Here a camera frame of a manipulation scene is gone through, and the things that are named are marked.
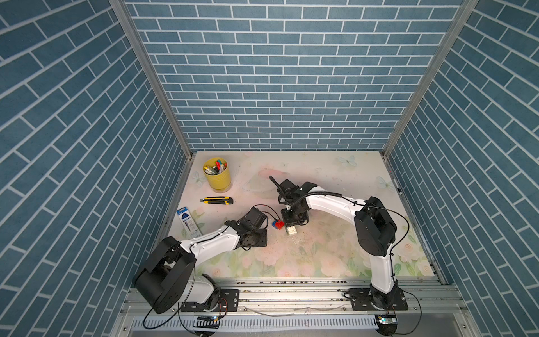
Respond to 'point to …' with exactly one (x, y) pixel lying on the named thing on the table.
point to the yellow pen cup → (217, 171)
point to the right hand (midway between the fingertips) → (288, 225)
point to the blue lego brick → (274, 224)
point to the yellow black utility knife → (217, 200)
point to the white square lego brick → (292, 230)
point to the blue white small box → (189, 223)
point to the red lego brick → (279, 224)
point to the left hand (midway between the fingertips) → (268, 241)
